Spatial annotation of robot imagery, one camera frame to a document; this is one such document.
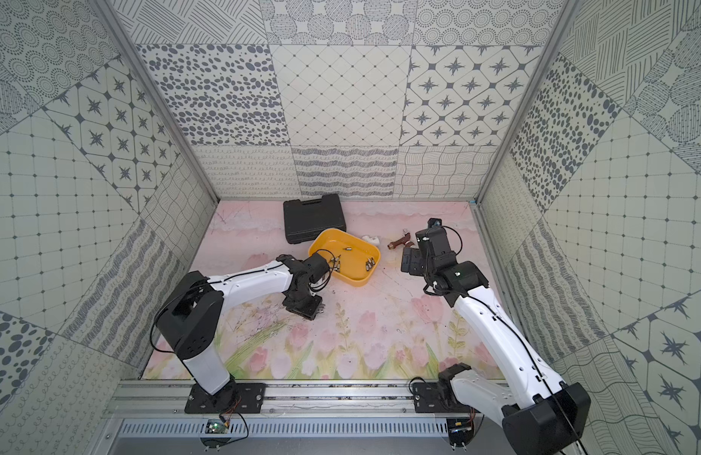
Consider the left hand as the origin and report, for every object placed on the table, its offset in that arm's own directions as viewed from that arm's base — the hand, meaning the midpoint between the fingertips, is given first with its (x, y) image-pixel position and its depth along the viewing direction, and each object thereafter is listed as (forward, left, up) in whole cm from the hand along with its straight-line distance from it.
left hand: (312, 310), depth 87 cm
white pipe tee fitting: (+28, -19, 0) cm, 34 cm away
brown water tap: (+28, -31, -1) cm, 42 cm away
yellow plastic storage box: (+20, -13, -2) cm, 24 cm away
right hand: (+8, -33, +18) cm, 39 cm away
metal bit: (+25, -10, -2) cm, 27 cm away
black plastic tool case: (+36, +8, +1) cm, 37 cm away
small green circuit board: (-30, +22, -5) cm, 37 cm away
